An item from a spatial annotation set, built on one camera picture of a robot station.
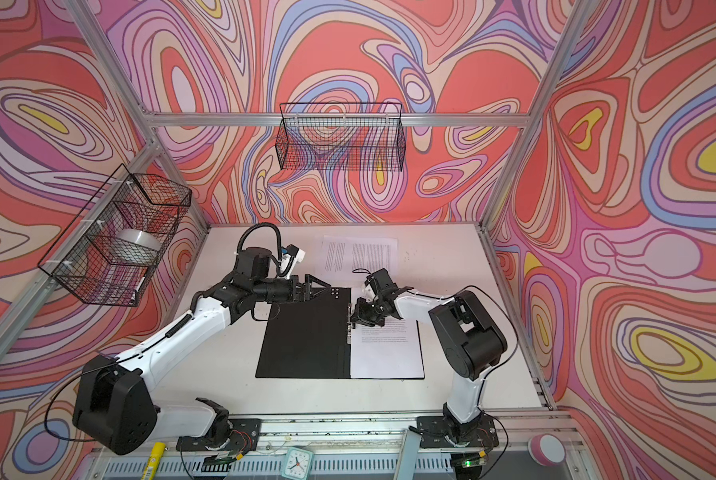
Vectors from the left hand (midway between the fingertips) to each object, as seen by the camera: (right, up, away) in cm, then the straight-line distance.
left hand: (323, 288), depth 77 cm
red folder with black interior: (-6, -17, +14) cm, 23 cm away
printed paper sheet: (+19, -20, +10) cm, 29 cm away
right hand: (+8, -13, +15) cm, 22 cm away
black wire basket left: (-53, +9, -3) cm, 54 cm away
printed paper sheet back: (+6, +7, +32) cm, 34 cm away
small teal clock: (-5, -40, -9) cm, 41 cm away
